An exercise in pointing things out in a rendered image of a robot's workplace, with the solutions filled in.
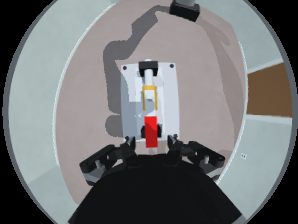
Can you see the ball valve with red lever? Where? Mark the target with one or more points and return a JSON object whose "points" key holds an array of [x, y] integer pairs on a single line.
{"points": [[150, 114]]}

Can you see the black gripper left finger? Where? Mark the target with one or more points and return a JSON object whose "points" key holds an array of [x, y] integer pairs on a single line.
{"points": [[94, 166]]}

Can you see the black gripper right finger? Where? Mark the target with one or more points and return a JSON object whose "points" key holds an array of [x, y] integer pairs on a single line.
{"points": [[210, 161]]}

